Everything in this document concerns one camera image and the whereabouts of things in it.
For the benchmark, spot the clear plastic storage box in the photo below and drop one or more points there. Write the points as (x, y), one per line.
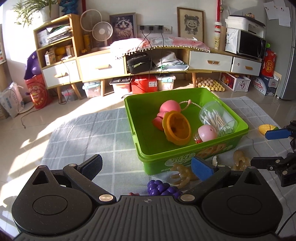
(166, 82)

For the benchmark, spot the black bag on shelf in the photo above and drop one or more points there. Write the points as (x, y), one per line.
(140, 62)

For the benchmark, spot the purple toy grapes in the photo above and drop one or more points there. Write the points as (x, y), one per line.
(159, 188)

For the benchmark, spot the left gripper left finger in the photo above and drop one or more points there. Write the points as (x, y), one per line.
(81, 177)

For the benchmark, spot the pink plastic ball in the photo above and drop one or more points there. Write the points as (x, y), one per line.
(207, 133)

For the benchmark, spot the framed cat picture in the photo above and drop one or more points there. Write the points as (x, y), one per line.
(124, 26)

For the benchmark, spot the beige starfish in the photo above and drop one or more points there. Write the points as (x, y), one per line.
(215, 161)

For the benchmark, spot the framed cartoon girl picture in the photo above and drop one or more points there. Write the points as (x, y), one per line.
(191, 23)

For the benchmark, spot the red storage box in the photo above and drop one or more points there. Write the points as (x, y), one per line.
(144, 84)

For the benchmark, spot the clear cotton swab jar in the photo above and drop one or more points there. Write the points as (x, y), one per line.
(214, 114)

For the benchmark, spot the wooden tv cabinet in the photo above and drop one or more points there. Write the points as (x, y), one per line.
(64, 61)

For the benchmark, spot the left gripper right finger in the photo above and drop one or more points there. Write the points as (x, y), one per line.
(210, 176)

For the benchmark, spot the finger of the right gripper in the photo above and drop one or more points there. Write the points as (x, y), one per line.
(269, 163)
(278, 134)

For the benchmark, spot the translucent tan hand toy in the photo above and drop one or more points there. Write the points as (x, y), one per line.
(184, 175)

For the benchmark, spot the potted green plant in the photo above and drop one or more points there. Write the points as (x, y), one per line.
(26, 9)

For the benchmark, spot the toy corn cob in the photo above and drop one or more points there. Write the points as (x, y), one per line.
(266, 127)

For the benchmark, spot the green plastic storage bin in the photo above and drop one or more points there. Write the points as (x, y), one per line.
(154, 150)

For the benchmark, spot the grey checked tablecloth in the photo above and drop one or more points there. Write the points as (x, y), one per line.
(108, 133)

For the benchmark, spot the brown toy figurine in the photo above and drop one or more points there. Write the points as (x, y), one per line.
(133, 194)

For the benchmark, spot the orange plastic cup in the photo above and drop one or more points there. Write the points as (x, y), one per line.
(177, 128)

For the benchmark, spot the purple plush toy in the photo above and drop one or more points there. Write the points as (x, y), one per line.
(32, 66)

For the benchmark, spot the blue stitch plush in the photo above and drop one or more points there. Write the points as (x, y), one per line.
(69, 6)

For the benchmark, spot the red printed bag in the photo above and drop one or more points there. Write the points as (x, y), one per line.
(38, 91)

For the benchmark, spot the grey refrigerator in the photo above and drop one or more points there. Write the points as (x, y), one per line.
(280, 33)

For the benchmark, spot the black microwave oven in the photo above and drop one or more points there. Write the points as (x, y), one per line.
(244, 43)

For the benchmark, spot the white shopping bag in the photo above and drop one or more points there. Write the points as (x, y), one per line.
(12, 100)

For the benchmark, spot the red white carton box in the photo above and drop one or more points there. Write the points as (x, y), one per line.
(235, 82)

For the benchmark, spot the white printer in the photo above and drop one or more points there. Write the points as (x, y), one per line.
(247, 24)

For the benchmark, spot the white desk fan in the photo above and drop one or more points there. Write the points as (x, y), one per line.
(102, 32)

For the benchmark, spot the egg tray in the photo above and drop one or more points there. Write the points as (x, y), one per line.
(209, 84)

